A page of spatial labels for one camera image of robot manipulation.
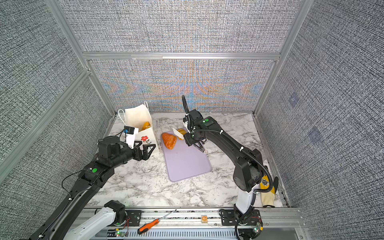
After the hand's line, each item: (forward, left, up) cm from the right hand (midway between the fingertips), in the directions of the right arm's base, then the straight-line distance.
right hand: (191, 138), depth 85 cm
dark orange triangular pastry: (+7, +15, -12) cm, 20 cm away
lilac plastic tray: (-6, +5, -17) cm, 19 cm away
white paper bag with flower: (+15, +32, +3) cm, 36 cm away
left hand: (-11, +20, +10) cm, 25 cm away
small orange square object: (-37, -6, -16) cm, 41 cm away
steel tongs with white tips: (0, +6, +3) cm, 7 cm away
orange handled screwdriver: (-41, +22, -13) cm, 49 cm away
